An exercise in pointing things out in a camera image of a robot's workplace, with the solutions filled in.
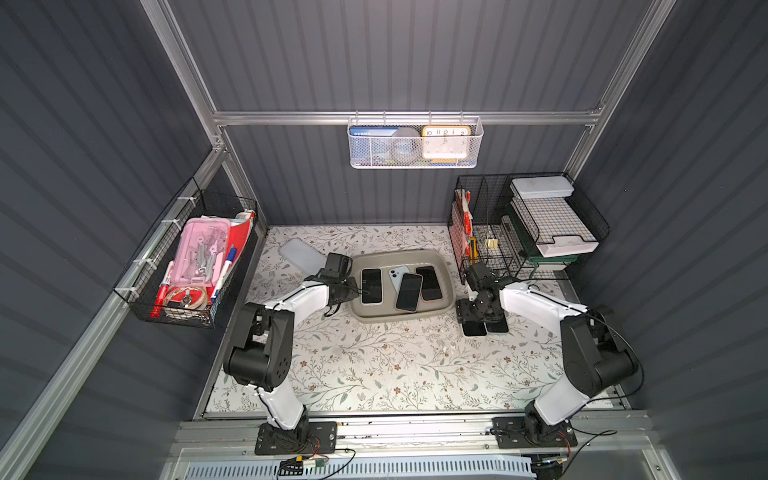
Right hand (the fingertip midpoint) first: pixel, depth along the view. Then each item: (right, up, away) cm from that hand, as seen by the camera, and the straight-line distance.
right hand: (475, 314), depth 92 cm
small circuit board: (-50, -33, -20) cm, 63 cm away
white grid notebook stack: (+26, +31, +4) cm, 41 cm away
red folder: (-67, +23, -15) cm, 73 cm away
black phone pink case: (-20, +5, +7) cm, 22 cm away
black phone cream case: (-33, +8, +7) cm, 35 cm away
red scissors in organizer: (+3, +31, +23) cm, 39 cm away
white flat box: (+21, +42, +11) cm, 48 cm away
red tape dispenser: (-73, +9, -25) cm, 78 cm away
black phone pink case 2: (-13, +7, +7) cm, 17 cm away
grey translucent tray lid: (-59, +17, +20) cm, 64 cm away
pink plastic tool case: (-73, +19, -20) cm, 78 cm away
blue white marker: (-66, +19, -20) cm, 71 cm away
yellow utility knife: (+5, +20, +19) cm, 28 cm away
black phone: (0, -5, +1) cm, 5 cm away
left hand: (-39, +7, +3) cm, 40 cm away
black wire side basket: (-78, +14, -29) cm, 85 cm away
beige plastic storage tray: (-25, +15, +14) cm, 32 cm away
